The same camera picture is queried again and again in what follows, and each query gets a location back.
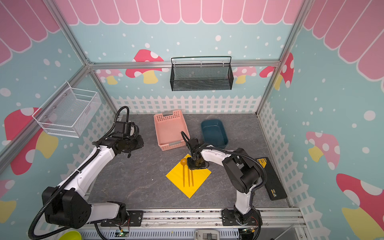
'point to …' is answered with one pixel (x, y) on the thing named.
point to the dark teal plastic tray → (214, 133)
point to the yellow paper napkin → (176, 175)
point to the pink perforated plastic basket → (172, 130)
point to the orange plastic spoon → (183, 162)
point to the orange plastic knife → (192, 177)
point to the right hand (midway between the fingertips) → (190, 167)
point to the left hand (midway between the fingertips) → (142, 144)
